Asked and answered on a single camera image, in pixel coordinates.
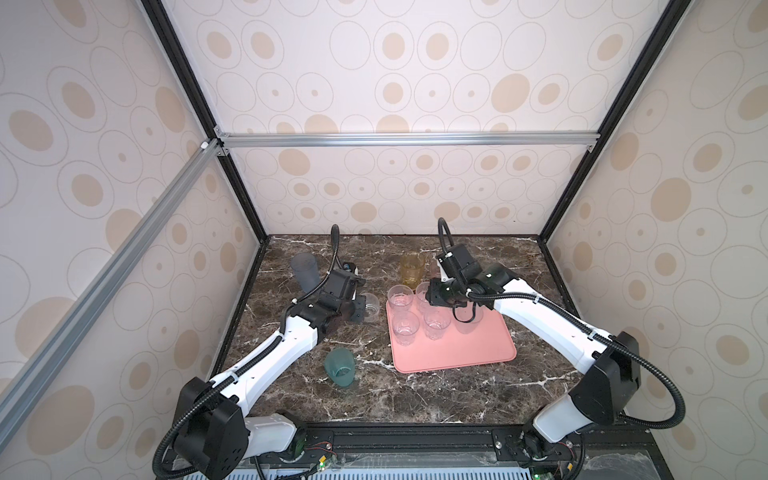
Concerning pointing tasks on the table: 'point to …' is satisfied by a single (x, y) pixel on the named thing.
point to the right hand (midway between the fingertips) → (428, 295)
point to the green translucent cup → (340, 366)
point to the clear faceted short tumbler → (467, 318)
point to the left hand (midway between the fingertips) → (365, 297)
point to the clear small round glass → (371, 308)
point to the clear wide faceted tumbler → (405, 325)
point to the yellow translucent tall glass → (412, 269)
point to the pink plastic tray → (491, 344)
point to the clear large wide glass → (436, 320)
